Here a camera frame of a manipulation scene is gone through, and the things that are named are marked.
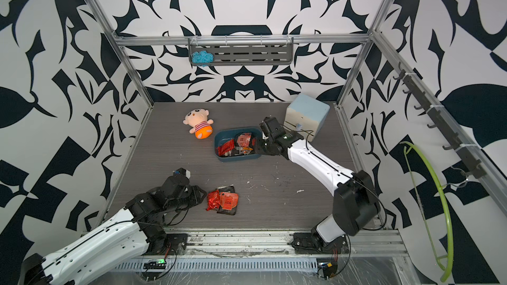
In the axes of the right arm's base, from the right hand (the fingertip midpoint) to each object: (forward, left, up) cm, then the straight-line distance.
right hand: (254, 143), depth 84 cm
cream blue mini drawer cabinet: (+17, -24, -2) cm, 30 cm away
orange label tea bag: (+3, +3, -11) cm, 12 cm away
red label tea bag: (-19, +11, -14) cm, 26 cm away
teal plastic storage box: (+7, +8, -10) cm, 14 cm away
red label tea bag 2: (+8, +5, -9) cm, 13 cm away
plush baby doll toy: (+21, +30, -8) cm, 38 cm away
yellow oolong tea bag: (-14, +11, -14) cm, 23 cm away
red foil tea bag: (-19, +17, -12) cm, 28 cm away
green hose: (-43, -49, +10) cm, 65 cm away
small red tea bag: (+5, +14, -11) cm, 19 cm away
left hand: (-17, +21, -7) cm, 28 cm away
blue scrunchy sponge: (+34, +23, +19) cm, 46 cm away
